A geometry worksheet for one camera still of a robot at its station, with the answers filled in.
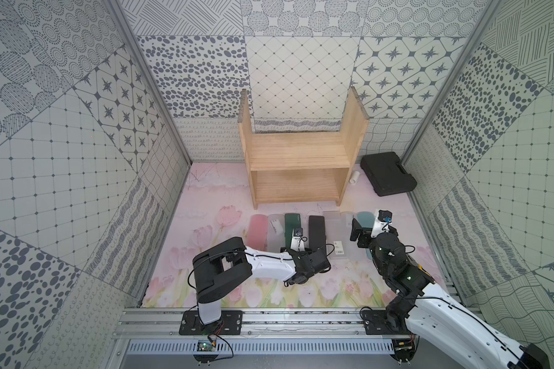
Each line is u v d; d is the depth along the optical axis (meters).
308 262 0.67
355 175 1.10
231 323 0.74
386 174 1.12
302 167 0.82
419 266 0.86
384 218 0.65
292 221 0.96
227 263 0.51
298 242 0.76
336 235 0.97
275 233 0.95
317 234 0.93
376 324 0.73
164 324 0.75
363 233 0.70
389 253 0.56
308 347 0.70
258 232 0.96
